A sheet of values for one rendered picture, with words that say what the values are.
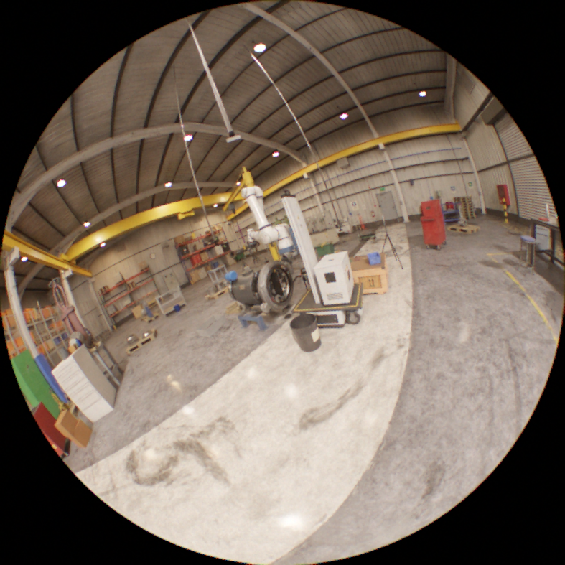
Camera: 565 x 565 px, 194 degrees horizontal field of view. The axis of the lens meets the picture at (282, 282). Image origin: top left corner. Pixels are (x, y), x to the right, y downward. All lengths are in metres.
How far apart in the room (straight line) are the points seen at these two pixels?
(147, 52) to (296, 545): 8.56
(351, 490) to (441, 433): 0.68
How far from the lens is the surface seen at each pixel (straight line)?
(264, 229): 1.87
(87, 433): 3.96
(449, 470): 1.46
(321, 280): 1.97
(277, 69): 8.88
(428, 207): 4.70
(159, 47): 7.28
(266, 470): 1.47
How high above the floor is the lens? 1.33
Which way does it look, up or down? 16 degrees down
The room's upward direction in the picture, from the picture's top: 20 degrees counter-clockwise
